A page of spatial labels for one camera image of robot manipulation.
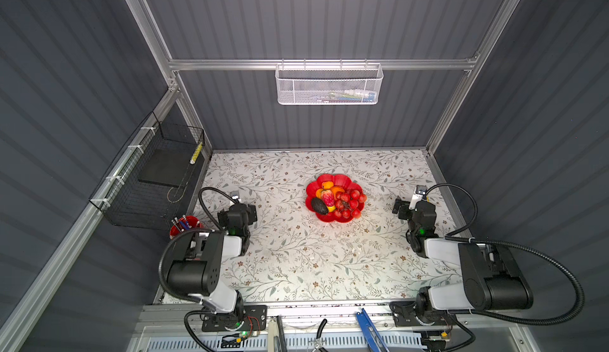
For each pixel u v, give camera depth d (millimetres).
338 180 1049
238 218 722
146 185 736
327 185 1020
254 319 723
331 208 947
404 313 737
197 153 817
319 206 937
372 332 699
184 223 799
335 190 966
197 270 450
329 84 1116
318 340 705
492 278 440
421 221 699
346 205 911
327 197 935
